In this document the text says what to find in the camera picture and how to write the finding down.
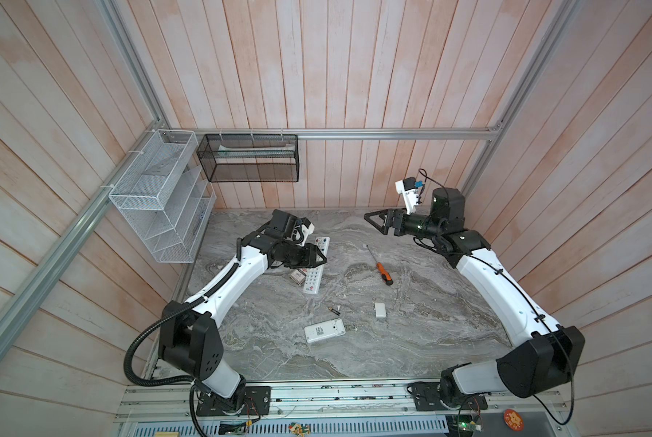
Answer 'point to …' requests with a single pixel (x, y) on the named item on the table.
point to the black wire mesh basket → (250, 157)
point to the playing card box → (299, 277)
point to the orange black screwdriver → (384, 274)
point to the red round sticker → (514, 420)
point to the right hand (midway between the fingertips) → (373, 216)
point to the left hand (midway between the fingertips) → (319, 266)
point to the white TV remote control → (315, 273)
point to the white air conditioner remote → (322, 330)
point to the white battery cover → (380, 309)
